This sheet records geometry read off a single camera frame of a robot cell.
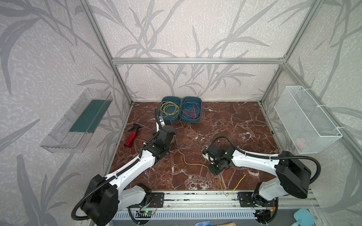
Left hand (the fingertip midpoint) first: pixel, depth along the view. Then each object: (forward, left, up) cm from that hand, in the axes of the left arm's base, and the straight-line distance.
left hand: (166, 122), depth 83 cm
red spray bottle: (0, +26, -17) cm, 31 cm away
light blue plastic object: (-44, -73, -19) cm, 88 cm away
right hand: (-20, -28, -17) cm, 38 cm away
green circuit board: (-43, +8, -19) cm, 48 cm away
